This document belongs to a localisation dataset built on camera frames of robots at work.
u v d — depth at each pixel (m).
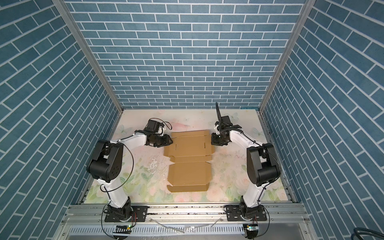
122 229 0.72
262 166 0.48
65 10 0.71
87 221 0.75
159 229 0.71
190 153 0.95
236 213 0.74
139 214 0.73
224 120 0.77
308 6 0.70
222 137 0.77
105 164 0.50
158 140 0.84
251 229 0.74
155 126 0.80
